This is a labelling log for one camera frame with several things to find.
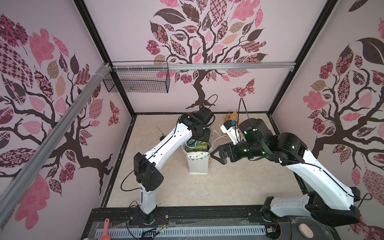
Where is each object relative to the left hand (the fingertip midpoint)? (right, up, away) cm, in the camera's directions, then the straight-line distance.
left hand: (201, 138), depth 79 cm
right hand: (+6, -3, -21) cm, 22 cm away
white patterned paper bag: (-1, -13, -4) cm, 13 cm away
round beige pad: (+49, -43, -11) cm, 66 cm away
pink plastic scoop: (-45, -45, -11) cm, 65 cm away
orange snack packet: (+24, +14, +28) cm, 40 cm away
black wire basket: (-40, +39, +16) cm, 58 cm away
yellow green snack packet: (-1, -5, +4) cm, 7 cm away
